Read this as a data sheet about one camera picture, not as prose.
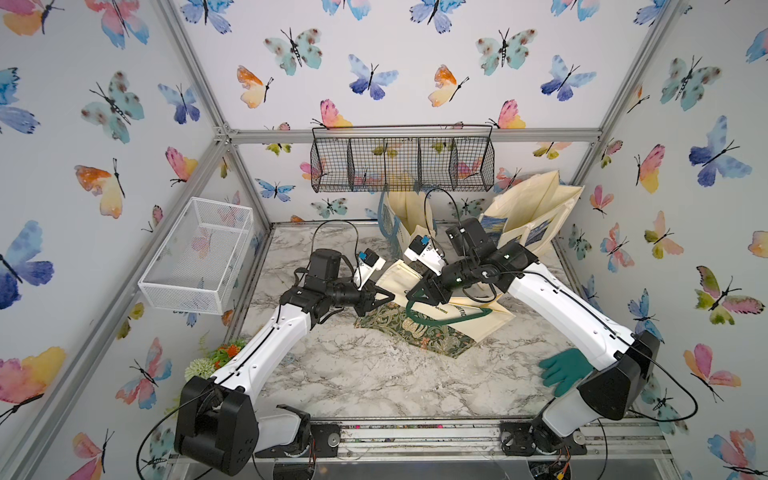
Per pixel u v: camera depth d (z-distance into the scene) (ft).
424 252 2.05
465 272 1.98
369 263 2.20
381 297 2.39
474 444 2.43
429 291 2.04
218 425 1.29
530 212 3.56
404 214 3.89
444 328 2.65
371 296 2.20
